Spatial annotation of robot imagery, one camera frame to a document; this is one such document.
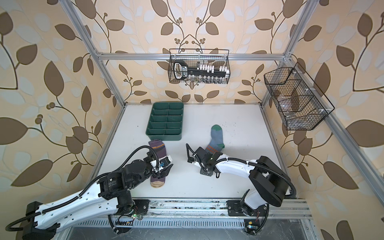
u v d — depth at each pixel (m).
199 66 0.81
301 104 0.73
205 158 0.67
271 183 0.43
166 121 1.02
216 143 0.99
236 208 0.72
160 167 0.58
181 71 0.85
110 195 0.50
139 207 0.74
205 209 0.75
